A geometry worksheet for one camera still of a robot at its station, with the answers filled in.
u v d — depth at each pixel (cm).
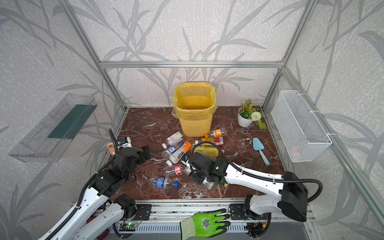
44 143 63
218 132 99
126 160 53
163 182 79
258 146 98
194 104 104
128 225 71
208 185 74
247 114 102
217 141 96
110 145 85
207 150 90
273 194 42
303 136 61
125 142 63
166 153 93
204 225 69
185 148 92
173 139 97
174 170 83
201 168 56
